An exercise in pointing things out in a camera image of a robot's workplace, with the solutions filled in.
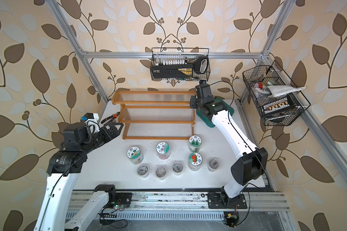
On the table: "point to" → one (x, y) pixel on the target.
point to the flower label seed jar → (162, 149)
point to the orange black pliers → (113, 116)
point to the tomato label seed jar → (194, 162)
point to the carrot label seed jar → (135, 155)
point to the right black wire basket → (256, 77)
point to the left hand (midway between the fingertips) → (117, 126)
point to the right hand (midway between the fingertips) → (195, 99)
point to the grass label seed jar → (194, 143)
